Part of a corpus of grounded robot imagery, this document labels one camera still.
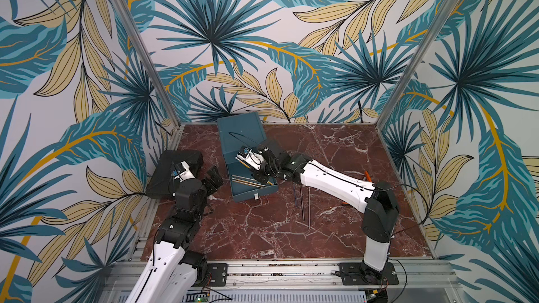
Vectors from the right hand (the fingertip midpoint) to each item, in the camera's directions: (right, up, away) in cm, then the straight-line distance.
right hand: (252, 165), depth 81 cm
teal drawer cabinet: (-7, +14, +6) cm, 17 cm away
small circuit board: (-16, -45, -10) cm, 49 cm away
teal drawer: (-4, -10, +7) cm, 12 cm away
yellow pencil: (-1, -8, +7) cm, 10 cm away
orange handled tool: (+52, -7, +17) cm, 55 cm away
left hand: (-15, -3, -6) cm, 17 cm away
